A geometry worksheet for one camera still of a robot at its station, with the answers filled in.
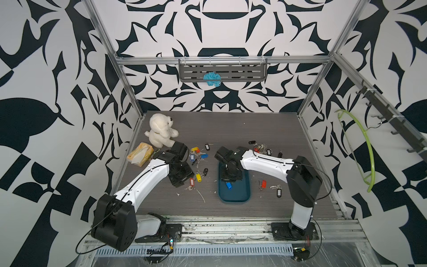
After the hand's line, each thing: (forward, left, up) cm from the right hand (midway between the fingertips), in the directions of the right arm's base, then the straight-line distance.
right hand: (224, 177), depth 86 cm
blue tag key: (+14, +11, -2) cm, 18 cm away
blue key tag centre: (-3, -2, -3) cm, 5 cm away
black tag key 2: (+25, -18, -5) cm, 31 cm away
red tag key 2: (-2, -21, -6) cm, 21 cm away
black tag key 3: (+18, -28, -5) cm, 34 cm away
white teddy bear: (+21, +34, +10) cm, 41 cm away
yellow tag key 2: (+20, +17, -4) cm, 27 cm away
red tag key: (-2, +17, -4) cm, 17 cm away
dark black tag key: (+6, +10, -5) cm, 13 cm away
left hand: (0, +17, +4) cm, 18 cm away
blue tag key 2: (+15, +18, -5) cm, 24 cm away
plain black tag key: (+16, -34, -6) cm, 38 cm away
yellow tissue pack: (+13, +46, +1) cm, 48 cm away
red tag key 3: (+20, -20, -6) cm, 29 cm away
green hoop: (+25, -59, +20) cm, 67 cm away
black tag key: (+21, +10, -4) cm, 23 cm away
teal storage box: (-6, -8, -2) cm, 10 cm away
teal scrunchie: (+44, +5, +29) cm, 53 cm away
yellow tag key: (+2, +13, -5) cm, 14 cm away
